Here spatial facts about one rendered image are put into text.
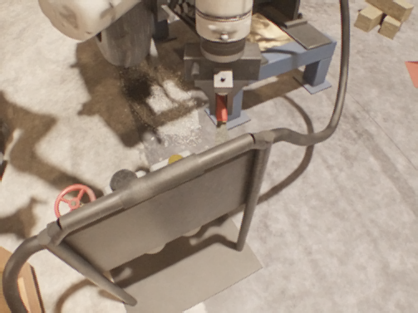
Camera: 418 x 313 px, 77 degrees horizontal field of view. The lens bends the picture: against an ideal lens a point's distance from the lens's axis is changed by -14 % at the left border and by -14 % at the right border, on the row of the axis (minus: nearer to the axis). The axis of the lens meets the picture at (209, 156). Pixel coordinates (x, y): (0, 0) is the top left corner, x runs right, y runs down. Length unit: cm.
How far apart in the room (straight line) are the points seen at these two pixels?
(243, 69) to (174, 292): 66
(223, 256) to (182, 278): 14
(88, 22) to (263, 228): 81
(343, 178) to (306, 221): 24
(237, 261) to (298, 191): 34
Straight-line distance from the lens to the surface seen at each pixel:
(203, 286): 92
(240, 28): 47
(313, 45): 127
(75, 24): 38
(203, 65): 52
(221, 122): 58
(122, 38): 86
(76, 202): 50
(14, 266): 61
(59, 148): 130
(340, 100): 102
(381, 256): 110
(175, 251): 95
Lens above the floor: 91
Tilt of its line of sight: 54 degrees down
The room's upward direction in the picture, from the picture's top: 1 degrees counter-clockwise
